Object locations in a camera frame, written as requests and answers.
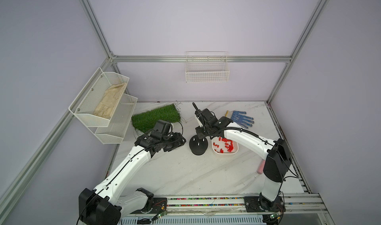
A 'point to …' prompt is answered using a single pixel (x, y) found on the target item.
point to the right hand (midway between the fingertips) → (201, 132)
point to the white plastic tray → (221, 145)
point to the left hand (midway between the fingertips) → (182, 144)
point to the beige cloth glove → (105, 106)
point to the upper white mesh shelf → (96, 102)
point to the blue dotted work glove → (239, 119)
